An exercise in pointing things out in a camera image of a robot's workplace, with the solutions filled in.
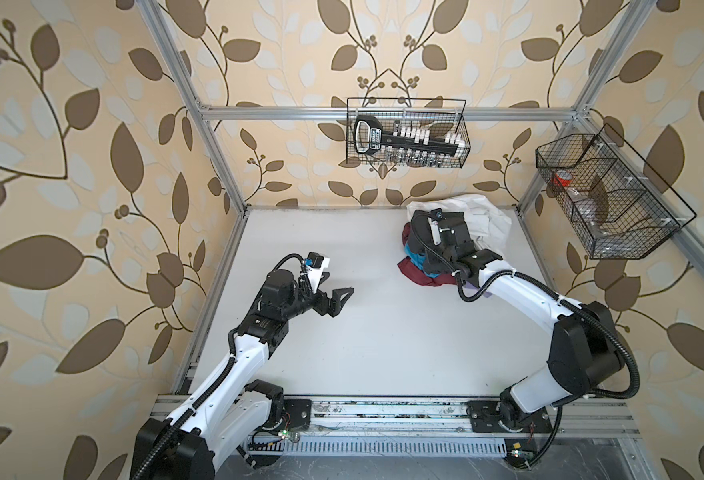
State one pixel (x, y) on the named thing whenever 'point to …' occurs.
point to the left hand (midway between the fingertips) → (341, 280)
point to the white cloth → (489, 229)
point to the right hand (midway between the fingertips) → (436, 243)
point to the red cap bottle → (563, 178)
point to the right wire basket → (620, 207)
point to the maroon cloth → (414, 272)
